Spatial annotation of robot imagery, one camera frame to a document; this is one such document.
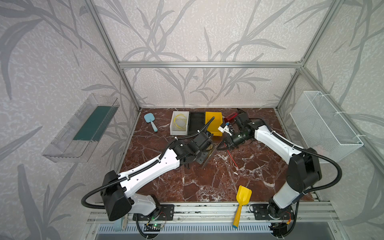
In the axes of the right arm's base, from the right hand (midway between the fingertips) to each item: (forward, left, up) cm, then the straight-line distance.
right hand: (218, 144), depth 78 cm
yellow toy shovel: (-21, -13, -18) cm, 30 cm away
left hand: (-1, +8, 0) cm, 9 cm away
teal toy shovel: (+35, +50, -19) cm, 64 cm away
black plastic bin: (+25, +12, -11) cm, 31 cm away
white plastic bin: (+27, +25, -16) cm, 40 cm away
